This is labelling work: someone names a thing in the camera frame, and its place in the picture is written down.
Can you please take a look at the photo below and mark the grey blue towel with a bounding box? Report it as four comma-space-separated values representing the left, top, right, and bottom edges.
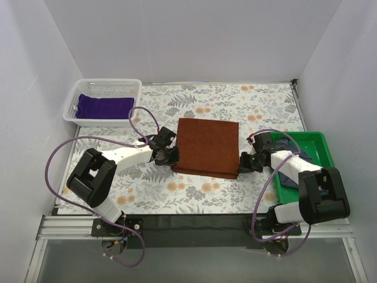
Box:
276, 137, 313, 190

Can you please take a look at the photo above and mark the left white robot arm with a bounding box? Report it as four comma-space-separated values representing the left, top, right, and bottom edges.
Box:
67, 127, 179, 225

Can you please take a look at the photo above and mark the white plastic basket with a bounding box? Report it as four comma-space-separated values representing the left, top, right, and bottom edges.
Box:
62, 78, 142, 127

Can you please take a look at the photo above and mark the purple towel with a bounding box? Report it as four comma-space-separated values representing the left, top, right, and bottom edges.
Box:
75, 94, 135, 120

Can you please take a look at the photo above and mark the green plastic bin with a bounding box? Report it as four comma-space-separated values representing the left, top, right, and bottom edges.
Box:
274, 131, 334, 204

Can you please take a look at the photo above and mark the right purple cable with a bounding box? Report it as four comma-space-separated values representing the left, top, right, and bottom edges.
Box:
250, 129, 312, 257

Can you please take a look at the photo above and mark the floral table mat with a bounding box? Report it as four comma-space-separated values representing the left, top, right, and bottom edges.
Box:
70, 83, 304, 214

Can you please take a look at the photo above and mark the brown towel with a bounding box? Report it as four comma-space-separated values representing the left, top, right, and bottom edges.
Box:
172, 118, 239, 179

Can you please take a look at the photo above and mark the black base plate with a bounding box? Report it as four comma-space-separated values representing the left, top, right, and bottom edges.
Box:
91, 213, 289, 249

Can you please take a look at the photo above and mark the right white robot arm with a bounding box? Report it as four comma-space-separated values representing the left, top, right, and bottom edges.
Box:
239, 129, 350, 238

